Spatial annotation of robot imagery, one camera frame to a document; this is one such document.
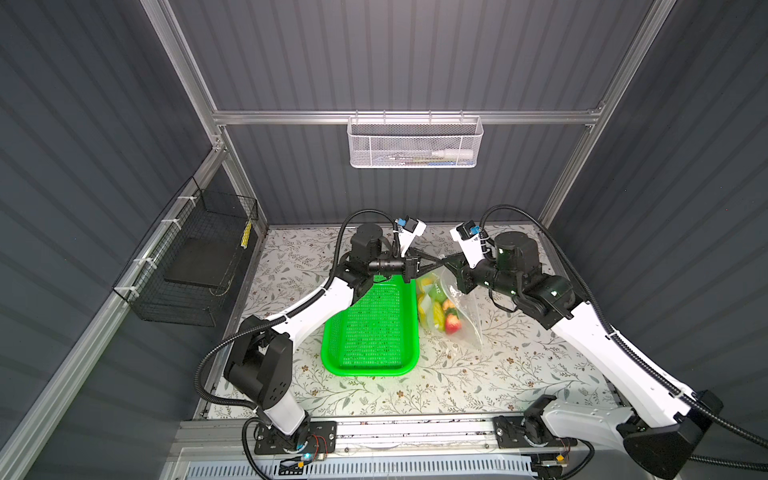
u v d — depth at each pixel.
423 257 0.68
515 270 0.52
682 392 0.39
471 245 0.58
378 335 0.91
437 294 0.74
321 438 0.72
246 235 0.83
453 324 0.79
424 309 0.85
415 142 1.24
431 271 0.71
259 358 0.47
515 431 0.73
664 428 0.39
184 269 0.72
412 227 0.65
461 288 0.63
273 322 0.47
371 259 0.63
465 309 0.70
